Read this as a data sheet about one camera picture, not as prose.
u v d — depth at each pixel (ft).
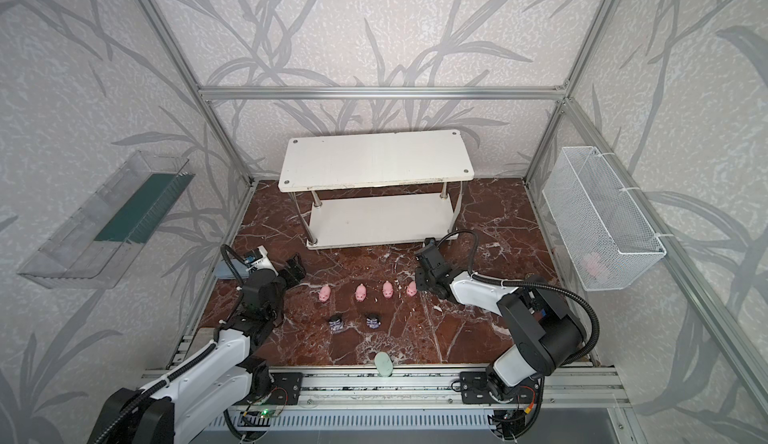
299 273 2.58
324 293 2.91
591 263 2.41
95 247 2.10
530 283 1.63
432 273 2.32
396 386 2.47
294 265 2.55
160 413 1.32
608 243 1.98
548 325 1.52
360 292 2.91
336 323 2.64
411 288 2.92
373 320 2.64
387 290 2.92
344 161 2.57
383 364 2.50
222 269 2.03
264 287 2.13
